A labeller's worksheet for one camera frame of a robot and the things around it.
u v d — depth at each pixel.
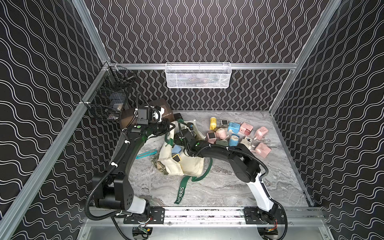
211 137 0.98
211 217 0.76
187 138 0.74
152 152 0.97
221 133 0.98
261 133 0.99
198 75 1.40
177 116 1.14
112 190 0.42
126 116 0.87
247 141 0.98
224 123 1.03
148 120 0.63
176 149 0.90
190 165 0.88
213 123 1.03
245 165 0.55
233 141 0.95
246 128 1.04
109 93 0.97
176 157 0.83
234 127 1.04
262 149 0.93
